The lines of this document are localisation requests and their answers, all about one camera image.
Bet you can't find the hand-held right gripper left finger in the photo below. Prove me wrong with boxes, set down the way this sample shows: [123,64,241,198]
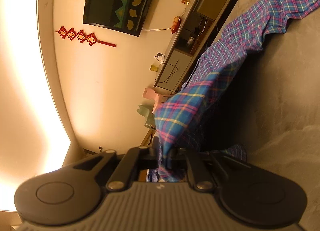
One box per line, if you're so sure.
[62,136,163,191]

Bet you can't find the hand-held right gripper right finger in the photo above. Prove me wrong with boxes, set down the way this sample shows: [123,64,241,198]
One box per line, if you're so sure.
[166,147,250,192]

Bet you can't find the blue pink plaid shirt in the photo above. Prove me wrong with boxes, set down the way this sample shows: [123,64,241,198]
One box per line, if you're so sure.
[147,0,320,184]

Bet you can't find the green plastic chair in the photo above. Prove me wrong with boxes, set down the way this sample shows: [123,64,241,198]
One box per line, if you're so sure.
[136,104,157,129]

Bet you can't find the pink plastic chair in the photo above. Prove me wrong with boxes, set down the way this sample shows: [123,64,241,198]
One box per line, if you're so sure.
[142,87,175,114]

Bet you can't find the grey tv cabinet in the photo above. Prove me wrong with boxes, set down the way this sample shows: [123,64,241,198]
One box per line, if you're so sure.
[153,0,253,92]

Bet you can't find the black cable on drawer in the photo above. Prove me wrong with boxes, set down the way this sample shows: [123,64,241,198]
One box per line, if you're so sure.
[155,59,179,84]

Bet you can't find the red knot wall ornament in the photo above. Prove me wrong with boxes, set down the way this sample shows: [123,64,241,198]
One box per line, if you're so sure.
[55,26,117,48]

